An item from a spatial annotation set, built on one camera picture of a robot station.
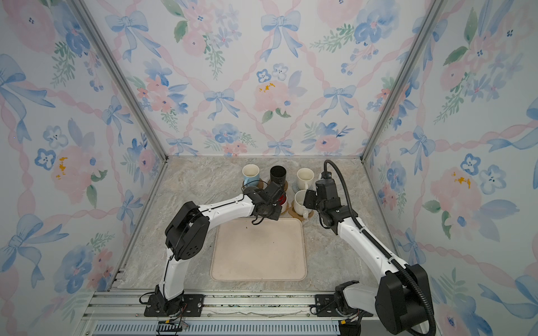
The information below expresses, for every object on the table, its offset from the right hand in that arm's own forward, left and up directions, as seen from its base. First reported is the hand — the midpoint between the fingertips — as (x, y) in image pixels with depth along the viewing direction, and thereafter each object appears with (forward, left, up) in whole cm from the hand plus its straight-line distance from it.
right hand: (312, 193), depth 85 cm
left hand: (-2, +14, -11) cm, 18 cm away
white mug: (-2, +5, -8) cm, 10 cm away
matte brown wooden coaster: (+15, +23, -14) cm, 31 cm away
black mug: (+14, +14, -5) cm, 20 cm away
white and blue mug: (+16, +27, -7) cm, 32 cm away
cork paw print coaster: (-3, +4, -15) cm, 16 cm away
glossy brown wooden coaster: (+15, +10, -15) cm, 23 cm away
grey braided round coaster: (+14, +5, -15) cm, 22 cm away
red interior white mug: (+1, +12, -8) cm, 14 cm away
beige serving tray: (-18, +17, -17) cm, 30 cm away
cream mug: (+13, +1, -6) cm, 14 cm away
